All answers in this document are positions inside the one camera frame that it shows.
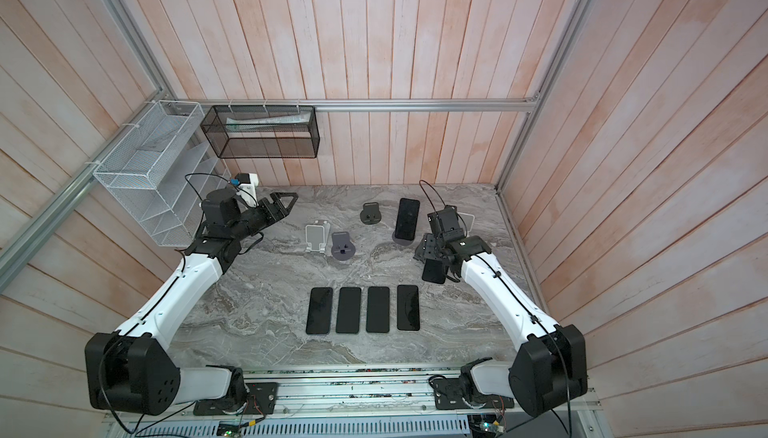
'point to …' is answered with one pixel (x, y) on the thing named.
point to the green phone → (348, 318)
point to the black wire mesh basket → (263, 132)
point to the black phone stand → (378, 309)
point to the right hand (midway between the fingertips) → (438, 243)
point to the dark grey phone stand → (370, 213)
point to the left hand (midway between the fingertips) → (292, 204)
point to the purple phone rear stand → (406, 222)
